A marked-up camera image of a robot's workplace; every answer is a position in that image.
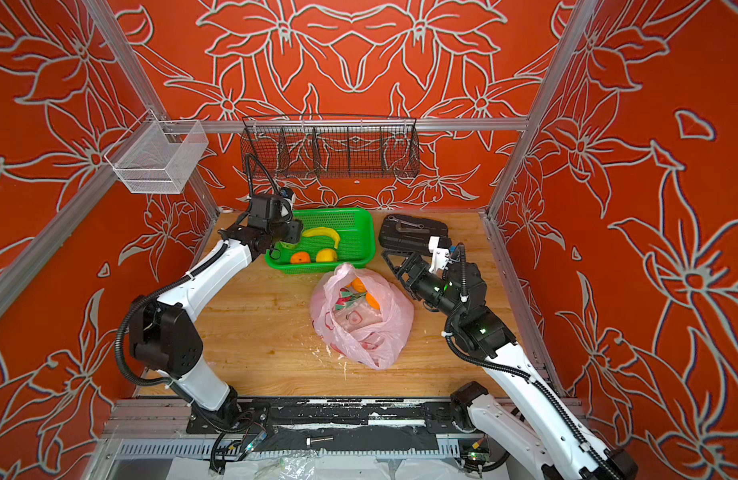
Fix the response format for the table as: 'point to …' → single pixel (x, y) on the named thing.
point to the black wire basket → (333, 146)
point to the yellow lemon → (326, 255)
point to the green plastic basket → (330, 238)
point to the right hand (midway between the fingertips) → (382, 263)
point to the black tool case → (408, 234)
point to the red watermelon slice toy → (347, 297)
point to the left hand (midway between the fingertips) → (290, 218)
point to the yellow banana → (317, 231)
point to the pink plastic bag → (360, 333)
